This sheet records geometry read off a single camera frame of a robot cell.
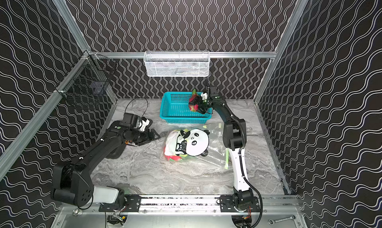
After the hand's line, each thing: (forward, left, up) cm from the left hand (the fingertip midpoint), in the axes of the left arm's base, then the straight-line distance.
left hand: (159, 138), depth 83 cm
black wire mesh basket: (+36, +52, +12) cm, 64 cm away
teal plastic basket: (+34, -3, -13) cm, 37 cm away
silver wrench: (-33, -59, -13) cm, 69 cm away
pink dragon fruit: (+25, -18, 0) cm, 30 cm away
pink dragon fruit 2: (-8, -8, -7) cm, 13 cm away
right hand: (+29, -17, -2) cm, 33 cm away
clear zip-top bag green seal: (-2, -25, +1) cm, 25 cm away
